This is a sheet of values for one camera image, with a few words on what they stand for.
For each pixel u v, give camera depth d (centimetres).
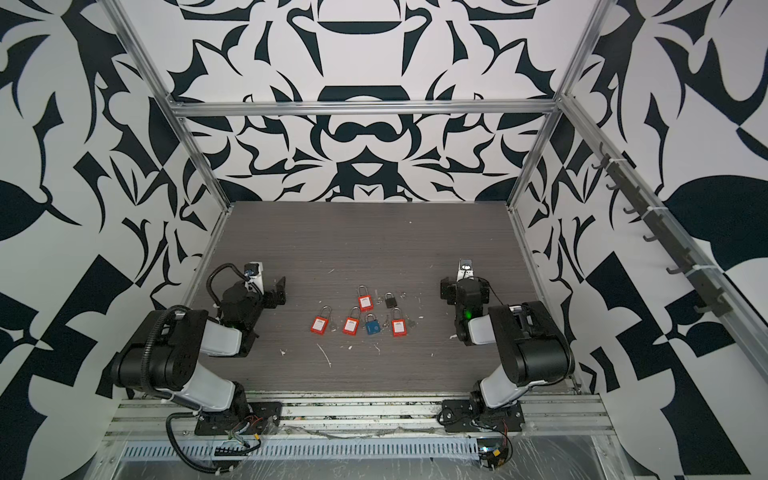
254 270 81
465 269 81
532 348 46
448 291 87
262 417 73
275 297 84
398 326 88
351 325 89
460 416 72
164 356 45
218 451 73
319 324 89
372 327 89
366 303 92
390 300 94
